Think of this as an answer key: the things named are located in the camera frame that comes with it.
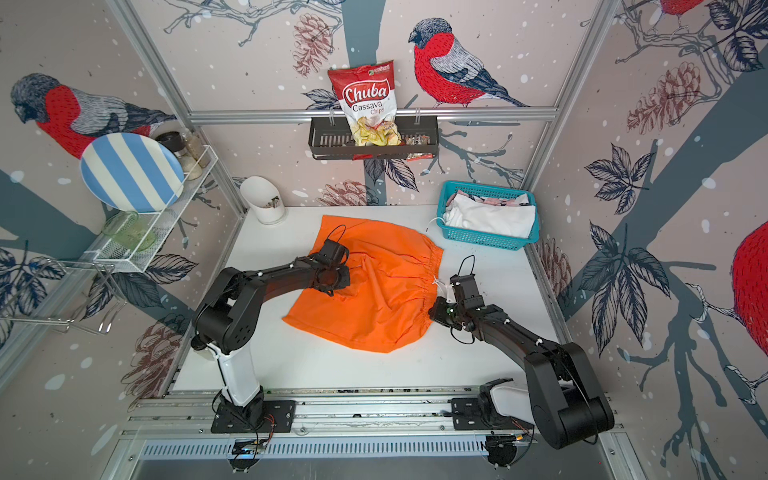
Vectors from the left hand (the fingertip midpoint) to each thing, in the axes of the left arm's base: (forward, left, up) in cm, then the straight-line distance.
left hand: (350, 274), depth 99 cm
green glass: (-8, +49, +32) cm, 59 cm away
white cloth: (+19, -57, +6) cm, 61 cm away
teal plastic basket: (+13, -45, +3) cm, 47 cm away
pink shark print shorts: (+33, -55, +2) cm, 64 cm away
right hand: (-13, -26, +1) cm, 29 cm away
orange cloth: (-1, -15, 0) cm, 15 cm away
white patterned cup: (+29, +35, +8) cm, 46 cm away
